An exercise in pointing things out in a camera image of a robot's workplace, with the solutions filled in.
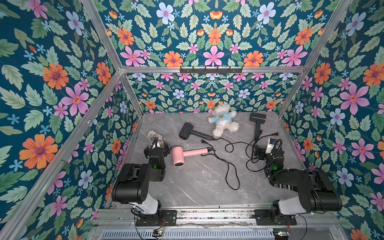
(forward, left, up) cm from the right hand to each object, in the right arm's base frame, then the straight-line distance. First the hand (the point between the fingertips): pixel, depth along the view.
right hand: (268, 145), depth 92 cm
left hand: (-2, +70, +2) cm, 70 cm away
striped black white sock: (-22, -6, -10) cm, 24 cm away
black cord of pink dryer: (-8, +25, -7) cm, 28 cm away
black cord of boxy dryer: (+15, -10, -8) cm, 19 cm away
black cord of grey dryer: (+5, +22, -7) cm, 24 cm away
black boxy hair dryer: (+26, -1, -3) cm, 26 cm away
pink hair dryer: (-7, +55, -2) cm, 56 cm away
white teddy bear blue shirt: (+24, +28, +1) cm, 37 cm away
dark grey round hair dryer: (+14, +53, -3) cm, 55 cm away
